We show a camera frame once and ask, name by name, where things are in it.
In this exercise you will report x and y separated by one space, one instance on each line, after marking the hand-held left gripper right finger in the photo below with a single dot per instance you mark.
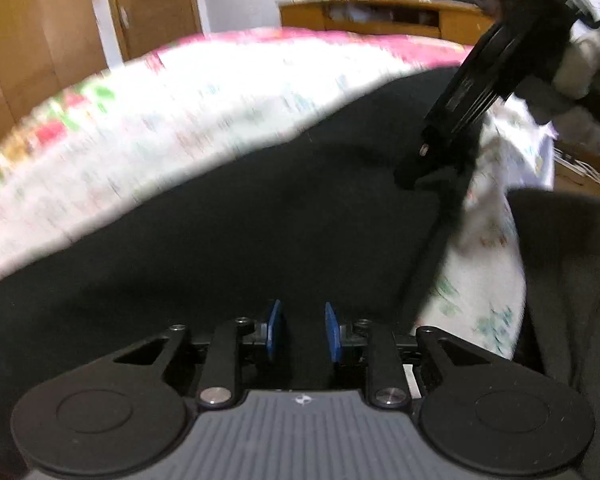
331 332

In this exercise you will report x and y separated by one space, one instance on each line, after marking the wooden door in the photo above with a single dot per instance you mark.
152 5

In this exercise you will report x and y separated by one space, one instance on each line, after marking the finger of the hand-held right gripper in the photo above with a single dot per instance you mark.
430 165

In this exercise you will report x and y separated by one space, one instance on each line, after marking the person's dark clothing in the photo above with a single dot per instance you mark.
570 310

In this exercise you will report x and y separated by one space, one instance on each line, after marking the floral printed blanket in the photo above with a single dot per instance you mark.
190 110

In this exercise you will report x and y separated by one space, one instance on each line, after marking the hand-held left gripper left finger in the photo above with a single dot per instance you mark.
275 330

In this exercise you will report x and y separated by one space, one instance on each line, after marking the wooden wardrobe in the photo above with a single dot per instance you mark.
25 45

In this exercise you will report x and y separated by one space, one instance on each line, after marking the black pants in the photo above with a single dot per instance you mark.
230 220

